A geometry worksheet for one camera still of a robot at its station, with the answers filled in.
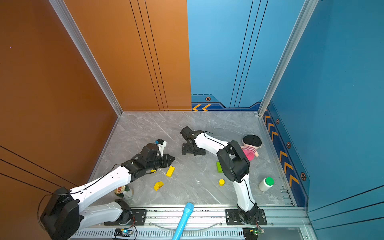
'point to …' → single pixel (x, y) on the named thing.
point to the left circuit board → (124, 232)
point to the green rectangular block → (219, 167)
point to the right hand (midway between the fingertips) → (190, 153)
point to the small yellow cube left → (152, 170)
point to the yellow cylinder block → (221, 182)
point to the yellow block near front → (158, 185)
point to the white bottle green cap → (266, 184)
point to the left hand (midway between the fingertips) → (175, 157)
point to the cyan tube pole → (188, 209)
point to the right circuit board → (252, 233)
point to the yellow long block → (170, 171)
